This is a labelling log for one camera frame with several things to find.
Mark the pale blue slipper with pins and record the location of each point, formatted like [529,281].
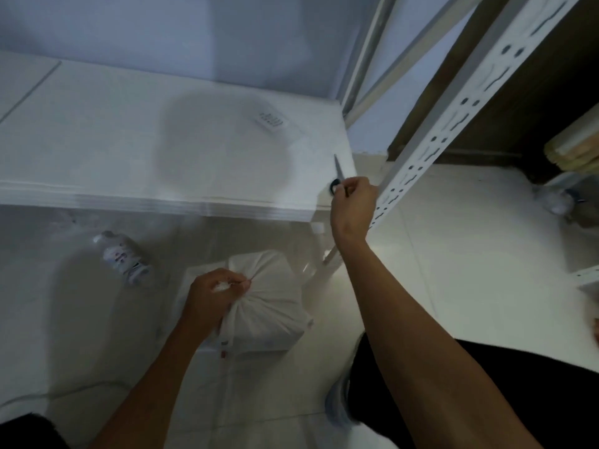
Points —
[339,397]

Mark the person's right forearm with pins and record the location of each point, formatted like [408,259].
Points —
[421,350]

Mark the clear bag with white label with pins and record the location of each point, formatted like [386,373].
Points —
[271,119]

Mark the white metal beam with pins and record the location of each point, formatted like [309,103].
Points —
[587,275]

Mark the person's left hand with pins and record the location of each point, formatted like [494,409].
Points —
[210,303]

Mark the person's right leg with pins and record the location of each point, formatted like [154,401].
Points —
[561,406]

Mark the person's leg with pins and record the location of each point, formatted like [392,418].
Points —
[561,406]
[28,434]

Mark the person's left leg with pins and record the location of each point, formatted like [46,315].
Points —
[28,434]

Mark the light wooden boards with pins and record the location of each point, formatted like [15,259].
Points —
[575,144]

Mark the white woven sack parcel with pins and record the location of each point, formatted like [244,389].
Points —
[271,332]

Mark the crumpled clear plastic bottle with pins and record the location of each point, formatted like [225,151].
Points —
[554,200]

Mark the white perforated shelf upright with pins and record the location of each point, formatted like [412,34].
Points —
[449,116]

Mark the person's right hand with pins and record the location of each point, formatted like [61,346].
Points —
[355,210]

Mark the person's left forearm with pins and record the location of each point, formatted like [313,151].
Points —
[154,392]

